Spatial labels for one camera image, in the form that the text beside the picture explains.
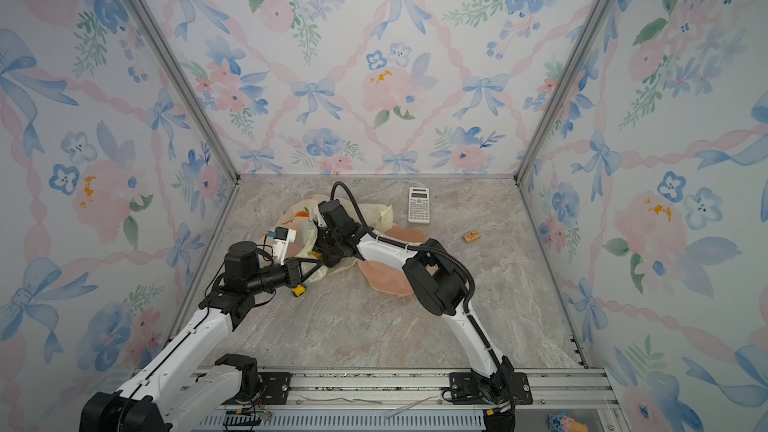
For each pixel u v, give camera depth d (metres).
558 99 0.95
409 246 0.59
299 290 0.90
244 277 0.62
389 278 0.92
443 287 0.57
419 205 1.10
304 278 0.73
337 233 0.75
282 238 0.71
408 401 0.73
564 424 0.68
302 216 0.97
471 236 1.02
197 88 0.94
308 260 0.75
